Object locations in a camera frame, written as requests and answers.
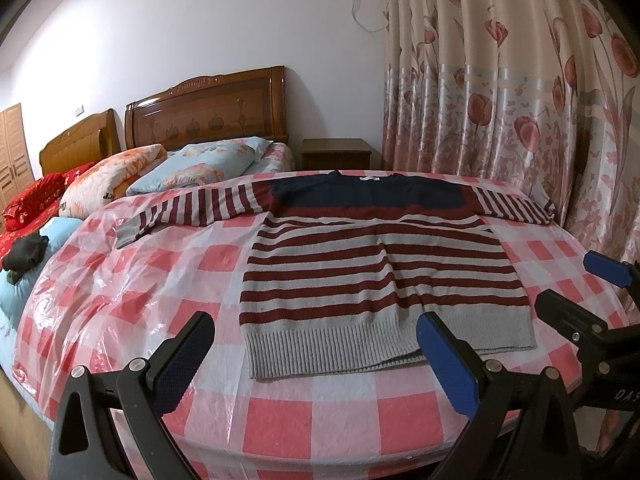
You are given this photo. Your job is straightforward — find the wooden nightstand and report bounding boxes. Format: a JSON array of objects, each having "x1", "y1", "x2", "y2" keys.
[{"x1": 300, "y1": 139, "x2": 372, "y2": 170}]

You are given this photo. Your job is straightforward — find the red grey striped sweater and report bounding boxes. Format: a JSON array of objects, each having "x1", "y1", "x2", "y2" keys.
[{"x1": 117, "y1": 171, "x2": 550, "y2": 380}]

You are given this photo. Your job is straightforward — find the dark wooden headboard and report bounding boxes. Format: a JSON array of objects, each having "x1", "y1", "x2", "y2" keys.
[{"x1": 124, "y1": 65, "x2": 288, "y2": 151}]

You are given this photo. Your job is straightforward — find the pink checkered plastic table cover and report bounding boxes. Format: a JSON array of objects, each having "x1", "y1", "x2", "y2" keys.
[{"x1": 12, "y1": 169, "x2": 633, "y2": 480}]

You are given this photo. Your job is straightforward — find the light blue floral pillow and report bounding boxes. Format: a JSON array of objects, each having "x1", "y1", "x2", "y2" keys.
[{"x1": 126, "y1": 136, "x2": 273, "y2": 196}]

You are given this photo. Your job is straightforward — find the light blue quilt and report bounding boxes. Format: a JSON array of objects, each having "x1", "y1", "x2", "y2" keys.
[{"x1": 0, "y1": 216, "x2": 84, "y2": 331}]

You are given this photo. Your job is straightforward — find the red blanket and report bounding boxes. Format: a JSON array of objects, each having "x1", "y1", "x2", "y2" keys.
[{"x1": 0, "y1": 162, "x2": 96, "y2": 257}]

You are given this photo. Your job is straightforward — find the orange floral pillow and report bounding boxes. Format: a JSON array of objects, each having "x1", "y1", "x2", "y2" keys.
[{"x1": 58, "y1": 144, "x2": 167, "y2": 220}]

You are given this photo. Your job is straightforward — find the light wooden headboard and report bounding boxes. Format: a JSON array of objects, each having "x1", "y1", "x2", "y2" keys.
[{"x1": 39, "y1": 108, "x2": 122, "y2": 174}]

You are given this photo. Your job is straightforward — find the dark folded garment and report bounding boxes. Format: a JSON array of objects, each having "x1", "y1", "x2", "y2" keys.
[{"x1": 2, "y1": 231, "x2": 49, "y2": 285}]

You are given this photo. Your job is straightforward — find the floral pink curtain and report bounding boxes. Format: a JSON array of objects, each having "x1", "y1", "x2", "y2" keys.
[{"x1": 381, "y1": 0, "x2": 639, "y2": 261}]

